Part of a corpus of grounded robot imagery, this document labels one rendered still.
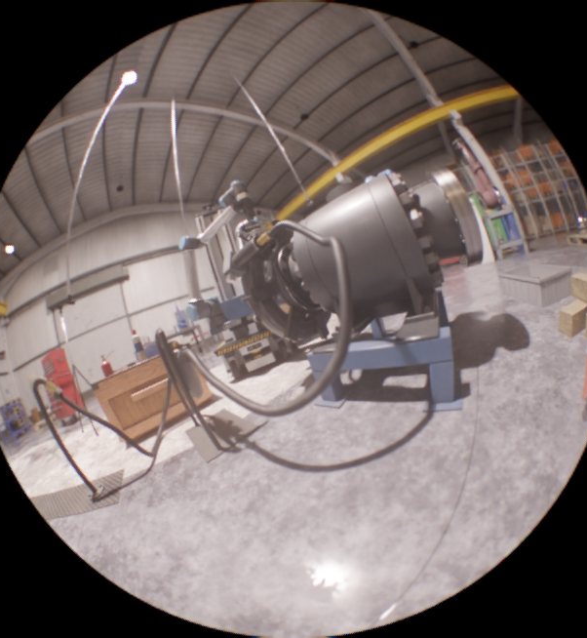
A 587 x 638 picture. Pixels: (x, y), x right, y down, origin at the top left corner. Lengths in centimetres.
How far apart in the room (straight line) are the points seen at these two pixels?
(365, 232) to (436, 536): 84
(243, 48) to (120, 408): 849
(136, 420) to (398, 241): 168
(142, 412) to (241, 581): 118
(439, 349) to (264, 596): 74
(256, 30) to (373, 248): 789
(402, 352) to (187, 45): 825
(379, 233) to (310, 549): 88
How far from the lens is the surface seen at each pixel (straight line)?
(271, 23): 815
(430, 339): 60
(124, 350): 939
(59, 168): 1005
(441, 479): 54
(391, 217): 68
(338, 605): 48
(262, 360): 166
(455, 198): 76
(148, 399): 144
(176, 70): 819
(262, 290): 97
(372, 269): 71
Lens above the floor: 47
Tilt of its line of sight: 5 degrees down
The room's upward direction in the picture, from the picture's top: 20 degrees counter-clockwise
